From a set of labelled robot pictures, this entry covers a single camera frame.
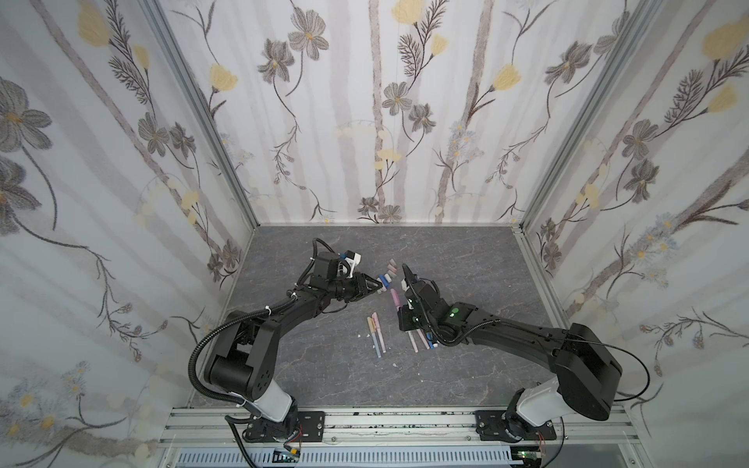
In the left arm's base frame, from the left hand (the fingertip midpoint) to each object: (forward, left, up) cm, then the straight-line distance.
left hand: (382, 284), depth 85 cm
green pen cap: (-1, +1, -2) cm, 3 cm away
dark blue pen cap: (+12, 0, -15) cm, 19 cm away
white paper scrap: (-10, +7, -15) cm, 19 cm away
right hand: (-7, -5, -3) cm, 9 cm away
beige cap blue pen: (-9, +3, -14) cm, 17 cm away
